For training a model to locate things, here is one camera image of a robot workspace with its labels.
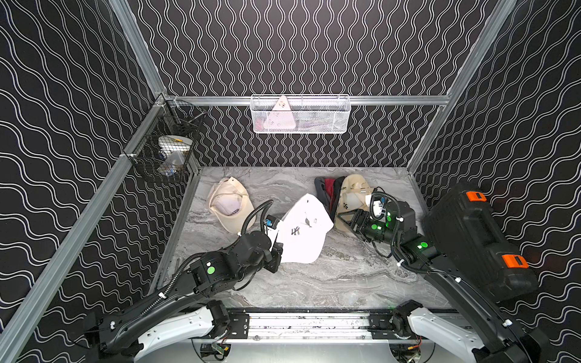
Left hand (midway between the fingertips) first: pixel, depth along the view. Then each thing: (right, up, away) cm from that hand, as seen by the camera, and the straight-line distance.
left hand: (283, 243), depth 68 cm
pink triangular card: (-2, +45, +22) cm, 50 cm away
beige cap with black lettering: (+31, +16, +34) cm, 48 cm away
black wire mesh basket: (-49, +48, +30) cm, 75 cm away
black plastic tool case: (+60, +5, +8) cm, 60 cm away
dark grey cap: (+16, +15, +33) cm, 39 cm away
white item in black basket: (-40, +31, +14) cm, 52 cm away
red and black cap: (+20, +17, +30) cm, 40 cm away
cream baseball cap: (-26, +10, +36) cm, 46 cm away
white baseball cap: (+6, +3, +7) cm, 9 cm away
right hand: (+18, +7, +5) cm, 20 cm away
